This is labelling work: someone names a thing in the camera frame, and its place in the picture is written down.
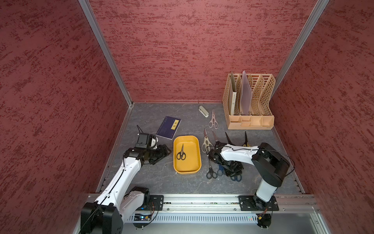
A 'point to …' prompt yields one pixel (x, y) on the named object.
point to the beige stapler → (203, 111)
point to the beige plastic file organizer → (260, 115)
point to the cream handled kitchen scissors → (207, 146)
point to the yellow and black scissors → (246, 144)
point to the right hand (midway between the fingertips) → (240, 175)
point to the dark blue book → (168, 127)
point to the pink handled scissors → (214, 121)
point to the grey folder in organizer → (246, 95)
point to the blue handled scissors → (221, 170)
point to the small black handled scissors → (181, 154)
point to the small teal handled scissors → (237, 178)
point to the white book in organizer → (233, 94)
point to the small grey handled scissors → (211, 173)
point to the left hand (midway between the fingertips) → (167, 157)
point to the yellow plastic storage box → (192, 164)
